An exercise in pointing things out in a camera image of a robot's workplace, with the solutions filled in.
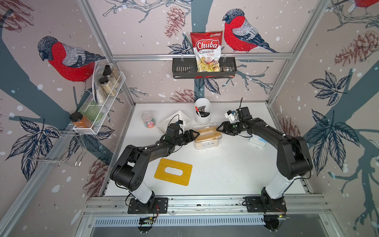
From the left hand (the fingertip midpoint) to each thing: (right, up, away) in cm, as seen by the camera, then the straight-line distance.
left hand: (199, 133), depth 88 cm
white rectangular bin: (-15, +10, +19) cm, 26 cm away
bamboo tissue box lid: (+5, -1, +5) cm, 7 cm away
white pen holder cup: (+3, +14, +19) cm, 24 cm away
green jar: (-54, +14, -17) cm, 58 cm away
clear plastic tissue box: (+5, -8, +2) cm, 9 cm away
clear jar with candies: (-35, +8, +13) cm, 38 cm away
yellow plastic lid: (-10, -27, -5) cm, 29 cm away
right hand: (+13, +2, +3) cm, 13 cm away
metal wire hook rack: (-55, -1, -32) cm, 64 cm away
